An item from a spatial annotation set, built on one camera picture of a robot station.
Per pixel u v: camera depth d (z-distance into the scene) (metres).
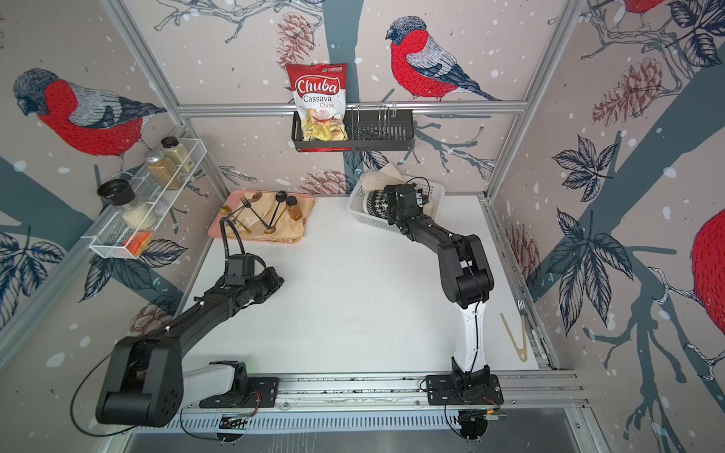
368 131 1.07
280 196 1.21
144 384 0.41
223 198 1.22
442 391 0.73
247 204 1.18
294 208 1.07
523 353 0.80
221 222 1.14
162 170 0.76
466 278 0.56
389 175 1.14
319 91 0.82
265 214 1.14
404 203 0.80
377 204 1.03
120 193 0.64
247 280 0.72
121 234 0.70
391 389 0.76
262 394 0.73
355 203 1.08
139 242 0.66
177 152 0.81
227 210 1.16
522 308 0.91
